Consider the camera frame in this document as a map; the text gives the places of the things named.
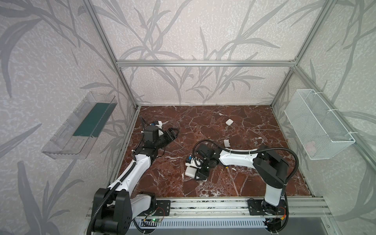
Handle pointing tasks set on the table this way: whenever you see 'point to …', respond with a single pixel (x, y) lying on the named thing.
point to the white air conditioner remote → (190, 171)
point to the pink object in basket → (311, 147)
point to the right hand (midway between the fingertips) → (196, 169)
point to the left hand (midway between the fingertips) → (178, 128)
